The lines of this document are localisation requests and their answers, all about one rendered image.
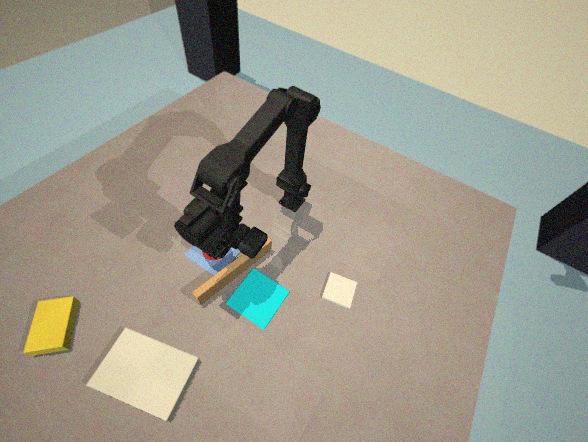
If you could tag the yellow flat block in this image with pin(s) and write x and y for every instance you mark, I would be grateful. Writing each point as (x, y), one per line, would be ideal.
(53, 326)

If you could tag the tan flat bar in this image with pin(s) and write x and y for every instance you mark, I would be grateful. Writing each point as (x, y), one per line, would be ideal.
(227, 274)

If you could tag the cream square block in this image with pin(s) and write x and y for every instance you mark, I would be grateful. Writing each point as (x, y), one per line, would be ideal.
(339, 290)

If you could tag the cream flat square pad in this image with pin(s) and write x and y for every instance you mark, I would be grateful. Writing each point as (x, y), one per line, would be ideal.
(145, 373)

